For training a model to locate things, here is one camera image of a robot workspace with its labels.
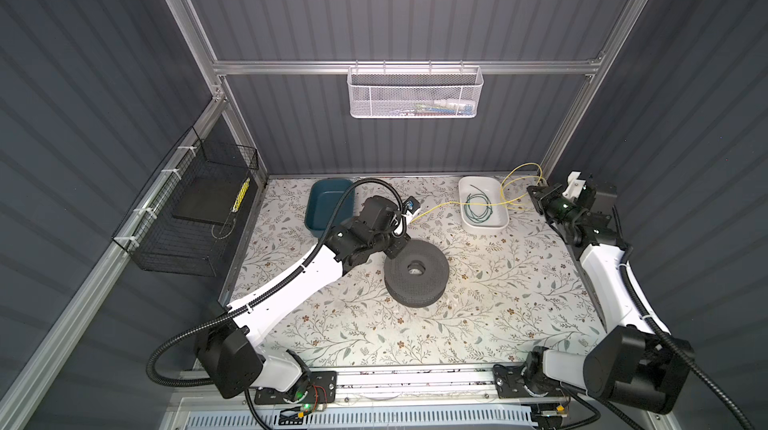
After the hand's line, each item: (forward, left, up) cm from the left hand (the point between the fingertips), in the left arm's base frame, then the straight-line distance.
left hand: (400, 226), depth 77 cm
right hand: (+6, -35, +6) cm, 37 cm away
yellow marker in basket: (+9, +42, +4) cm, 43 cm away
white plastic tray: (+17, -38, -22) cm, 47 cm away
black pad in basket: (+7, +48, +6) cm, 49 cm away
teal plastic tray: (+30, +27, -22) cm, 46 cm away
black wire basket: (+1, +53, +5) cm, 54 cm away
